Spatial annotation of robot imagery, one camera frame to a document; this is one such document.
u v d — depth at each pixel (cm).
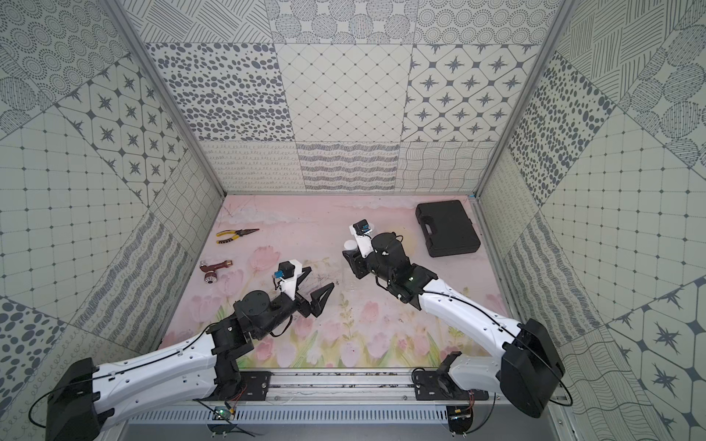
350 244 76
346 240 76
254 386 73
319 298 64
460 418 72
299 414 70
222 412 72
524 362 39
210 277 93
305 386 76
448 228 104
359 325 86
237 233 107
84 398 42
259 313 55
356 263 67
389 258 59
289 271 61
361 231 66
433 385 74
